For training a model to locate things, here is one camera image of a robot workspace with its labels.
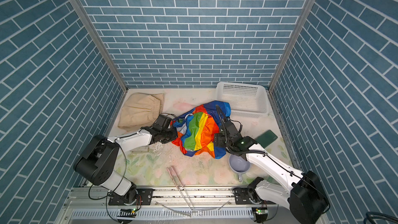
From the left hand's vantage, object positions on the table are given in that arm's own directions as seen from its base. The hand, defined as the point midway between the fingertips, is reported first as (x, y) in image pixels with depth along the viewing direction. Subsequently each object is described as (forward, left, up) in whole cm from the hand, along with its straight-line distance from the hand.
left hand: (179, 134), depth 92 cm
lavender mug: (-18, -33, -1) cm, 38 cm away
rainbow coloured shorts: (-1, -10, +9) cm, 14 cm away
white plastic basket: (+30, -47, -3) cm, 56 cm away
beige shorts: (+20, +29, -1) cm, 35 cm away
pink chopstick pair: (-28, -2, -4) cm, 29 cm away
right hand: (-5, -23, +8) cm, 25 cm away
